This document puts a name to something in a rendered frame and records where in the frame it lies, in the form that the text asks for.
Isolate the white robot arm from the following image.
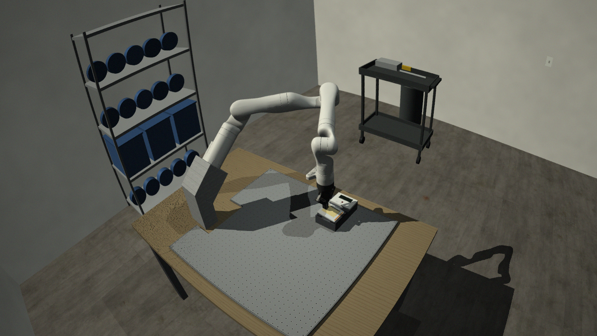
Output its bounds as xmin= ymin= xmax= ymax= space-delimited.
xmin=203 ymin=83 xmax=340 ymax=186

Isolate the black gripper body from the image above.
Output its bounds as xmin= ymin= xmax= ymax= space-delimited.
xmin=317 ymin=182 xmax=334 ymax=198

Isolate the grey flat work mat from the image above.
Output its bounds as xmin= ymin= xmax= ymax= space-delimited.
xmin=169 ymin=168 xmax=398 ymax=336

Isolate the black dock with white console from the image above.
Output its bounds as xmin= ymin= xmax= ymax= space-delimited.
xmin=315 ymin=192 xmax=358 ymax=231

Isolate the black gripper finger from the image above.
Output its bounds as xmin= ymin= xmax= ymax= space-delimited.
xmin=315 ymin=192 xmax=328 ymax=209
xmin=327 ymin=186 xmax=336 ymax=208

